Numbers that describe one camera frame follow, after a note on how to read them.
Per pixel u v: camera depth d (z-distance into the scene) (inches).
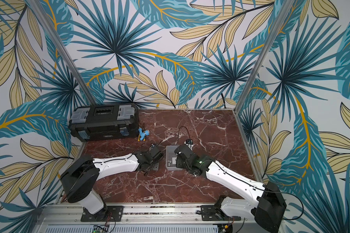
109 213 28.7
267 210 14.9
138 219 28.4
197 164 21.3
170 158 36.6
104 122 35.8
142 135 39.6
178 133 41.9
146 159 25.8
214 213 26.1
